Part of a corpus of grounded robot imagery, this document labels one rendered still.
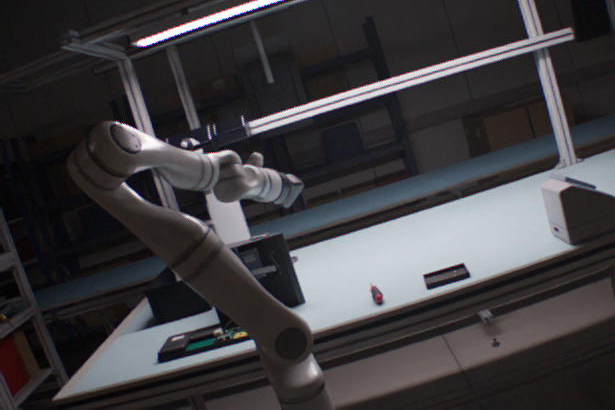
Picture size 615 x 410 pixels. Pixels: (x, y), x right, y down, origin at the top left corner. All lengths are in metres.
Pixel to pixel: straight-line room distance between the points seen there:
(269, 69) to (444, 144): 2.85
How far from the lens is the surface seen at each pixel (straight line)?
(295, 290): 1.54
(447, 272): 1.45
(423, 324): 1.37
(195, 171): 1.01
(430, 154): 5.67
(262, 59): 3.24
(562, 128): 2.32
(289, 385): 1.01
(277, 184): 1.24
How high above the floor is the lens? 1.48
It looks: 7 degrees down
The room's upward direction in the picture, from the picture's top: 17 degrees counter-clockwise
